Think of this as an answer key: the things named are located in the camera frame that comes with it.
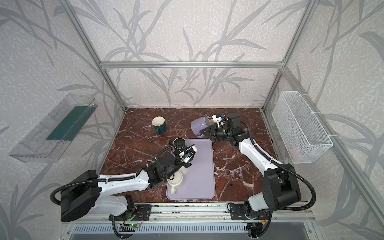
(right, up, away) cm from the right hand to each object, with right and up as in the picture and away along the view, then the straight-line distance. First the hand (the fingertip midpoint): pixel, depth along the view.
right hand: (200, 131), depth 78 cm
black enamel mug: (-14, -8, +12) cm, 20 cm away
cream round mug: (-12, -22, -8) cm, 26 cm away
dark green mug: (-26, +3, +19) cm, 33 cm away
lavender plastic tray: (-1, -29, +5) cm, 29 cm away
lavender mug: (-1, +4, +3) cm, 5 cm away
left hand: (-3, -8, -1) cm, 9 cm away
